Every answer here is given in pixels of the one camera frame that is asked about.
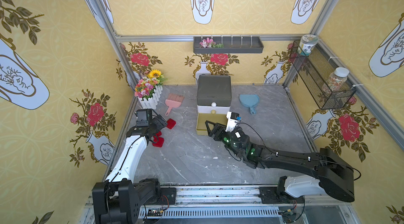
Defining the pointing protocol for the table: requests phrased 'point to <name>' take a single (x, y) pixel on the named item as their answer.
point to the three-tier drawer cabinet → (212, 83)
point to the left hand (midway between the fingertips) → (151, 125)
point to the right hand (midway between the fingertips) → (212, 120)
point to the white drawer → (210, 109)
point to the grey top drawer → (214, 100)
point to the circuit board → (152, 212)
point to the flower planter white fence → (149, 88)
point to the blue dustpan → (250, 101)
